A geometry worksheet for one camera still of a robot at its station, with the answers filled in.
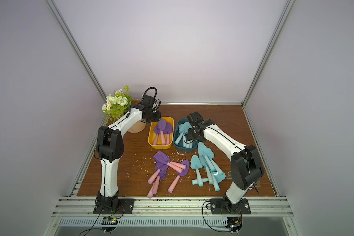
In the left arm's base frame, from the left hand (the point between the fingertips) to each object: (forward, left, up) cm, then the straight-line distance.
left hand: (162, 117), depth 99 cm
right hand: (-13, -21, +2) cm, 25 cm away
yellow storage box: (+2, -5, -5) cm, 7 cm away
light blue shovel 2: (-17, -16, -7) cm, 24 cm away
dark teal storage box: (-13, -12, -9) cm, 20 cm away
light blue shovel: (-3, -14, -8) cm, 17 cm away
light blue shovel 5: (-26, -27, -9) cm, 39 cm away
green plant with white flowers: (-7, +22, +20) cm, 30 cm away
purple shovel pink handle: (-3, +1, -4) cm, 6 cm away
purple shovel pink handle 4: (-25, -1, -9) cm, 27 cm away
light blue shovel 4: (-22, -30, -9) cm, 38 cm away
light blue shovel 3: (-29, -22, -10) cm, 38 cm away
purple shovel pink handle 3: (-28, -16, -9) cm, 34 cm away
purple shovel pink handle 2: (-5, -4, -10) cm, 12 cm away
